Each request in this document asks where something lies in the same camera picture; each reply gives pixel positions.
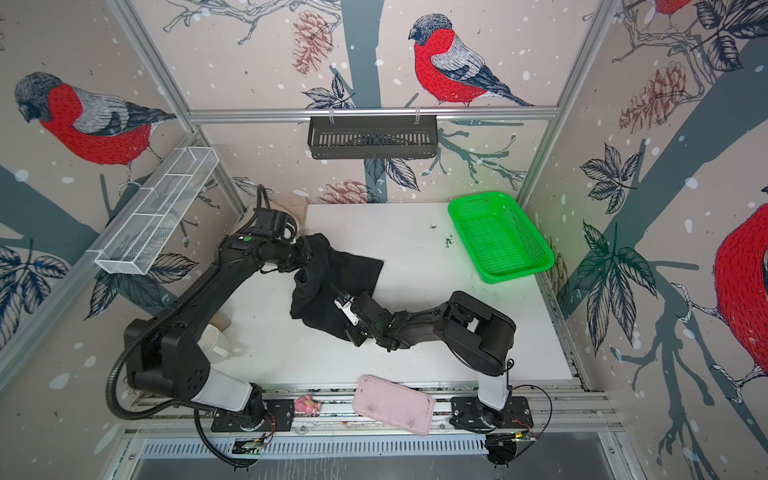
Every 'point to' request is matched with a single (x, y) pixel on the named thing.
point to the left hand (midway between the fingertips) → (316, 255)
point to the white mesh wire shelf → (142, 231)
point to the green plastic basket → (501, 240)
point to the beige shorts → (296, 208)
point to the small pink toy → (306, 404)
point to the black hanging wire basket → (372, 137)
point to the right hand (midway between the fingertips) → (345, 327)
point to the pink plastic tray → (393, 405)
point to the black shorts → (313, 299)
